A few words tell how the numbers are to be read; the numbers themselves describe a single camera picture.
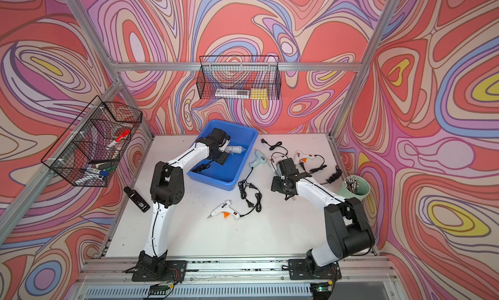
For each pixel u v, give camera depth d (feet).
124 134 2.49
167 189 1.97
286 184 2.17
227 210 2.90
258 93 2.98
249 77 2.76
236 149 3.54
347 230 1.44
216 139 2.74
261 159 3.45
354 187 2.57
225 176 3.07
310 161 3.53
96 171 2.26
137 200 2.90
